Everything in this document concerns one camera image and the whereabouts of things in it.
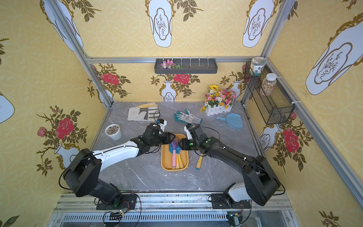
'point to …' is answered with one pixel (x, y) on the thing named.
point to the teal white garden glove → (186, 117)
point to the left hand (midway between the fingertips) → (170, 134)
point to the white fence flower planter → (218, 101)
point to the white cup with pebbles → (113, 130)
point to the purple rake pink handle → (175, 144)
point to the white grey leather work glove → (149, 112)
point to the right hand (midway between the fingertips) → (183, 141)
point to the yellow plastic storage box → (185, 156)
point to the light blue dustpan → (232, 120)
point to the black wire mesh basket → (274, 105)
